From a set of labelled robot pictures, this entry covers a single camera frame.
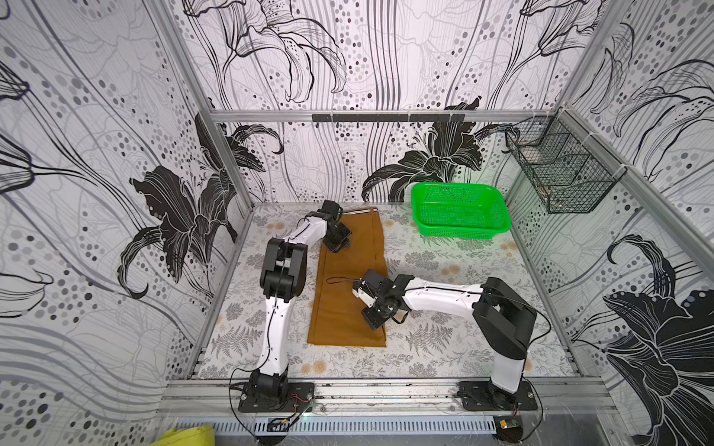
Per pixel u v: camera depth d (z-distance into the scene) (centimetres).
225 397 74
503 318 48
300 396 73
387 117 90
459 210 118
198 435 62
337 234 95
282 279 62
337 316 85
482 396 72
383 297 68
